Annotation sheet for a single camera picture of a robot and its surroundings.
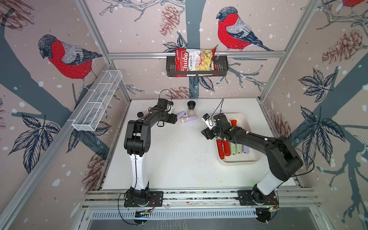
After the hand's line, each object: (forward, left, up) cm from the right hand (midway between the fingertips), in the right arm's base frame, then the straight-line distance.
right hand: (205, 127), depth 92 cm
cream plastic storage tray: (+11, -28, -5) cm, 30 cm away
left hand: (+12, +22, -3) cm, 25 cm away
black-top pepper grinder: (+16, +10, +2) cm, 19 cm away
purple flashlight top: (+17, +18, -8) cm, 26 cm away
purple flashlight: (+12, +12, -5) cm, 17 cm away
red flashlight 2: (-13, -14, -6) cm, 20 cm away
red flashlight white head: (+9, -22, -6) cm, 24 cm away
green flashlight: (-12, -18, -6) cm, 22 cm away
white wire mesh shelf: (-10, +61, +22) cm, 66 cm away
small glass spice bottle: (+8, +46, +2) cm, 46 cm away
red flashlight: (-8, -10, -5) cm, 14 cm away
